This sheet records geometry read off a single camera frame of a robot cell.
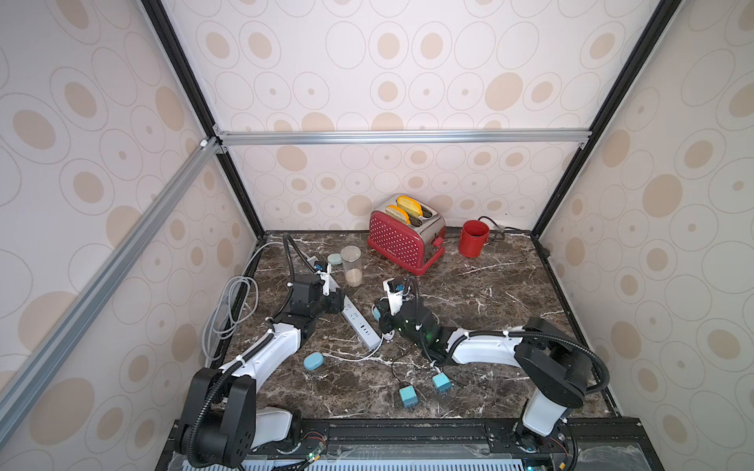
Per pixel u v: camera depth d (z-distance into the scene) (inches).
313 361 33.4
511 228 48.8
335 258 43.1
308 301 26.2
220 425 16.0
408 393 31.2
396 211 38.7
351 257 37.2
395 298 28.8
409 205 39.5
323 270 30.1
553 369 18.1
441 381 32.0
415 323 24.6
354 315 36.8
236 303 41.5
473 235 41.2
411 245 38.3
